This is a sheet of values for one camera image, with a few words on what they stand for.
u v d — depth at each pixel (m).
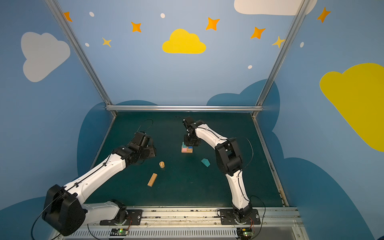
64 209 0.40
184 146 0.97
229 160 0.56
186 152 0.98
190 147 0.98
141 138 0.64
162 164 0.91
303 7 0.69
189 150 0.98
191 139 0.80
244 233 0.71
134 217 0.75
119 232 0.70
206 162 0.93
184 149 0.98
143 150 0.66
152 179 0.86
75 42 0.80
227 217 0.74
